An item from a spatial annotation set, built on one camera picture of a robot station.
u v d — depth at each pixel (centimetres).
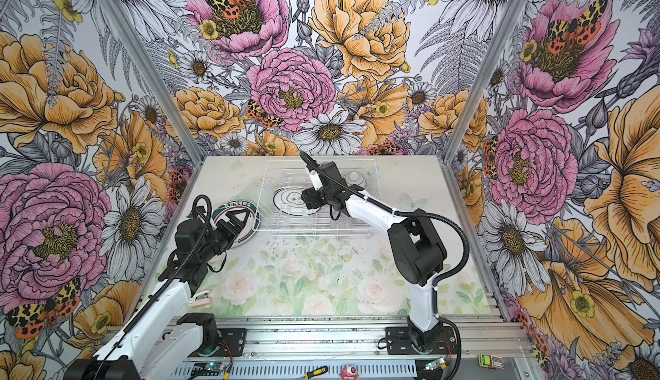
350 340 76
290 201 97
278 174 118
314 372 69
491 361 69
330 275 87
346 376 66
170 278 54
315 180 83
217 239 71
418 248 50
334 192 73
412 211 54
